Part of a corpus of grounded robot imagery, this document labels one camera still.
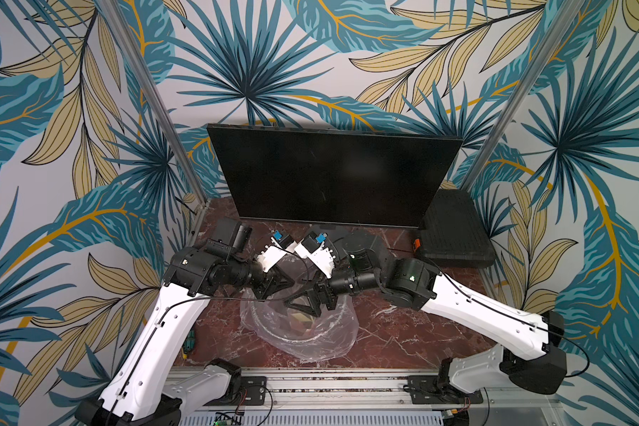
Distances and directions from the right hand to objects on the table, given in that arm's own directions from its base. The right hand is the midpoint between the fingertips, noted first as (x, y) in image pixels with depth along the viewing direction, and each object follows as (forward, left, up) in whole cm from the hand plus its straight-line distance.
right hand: (290, 290), depth 57 cm
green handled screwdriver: (-1, +33, -31) cm, 45 cm away
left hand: (+3, +1, -5) cm, 6 cm away
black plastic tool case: (+35, -58, -27) cm, 72 cm away
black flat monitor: (+57, -13, -16) cm, 60 cm away
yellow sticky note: (+4, -1, -28) cm, 28 cm away
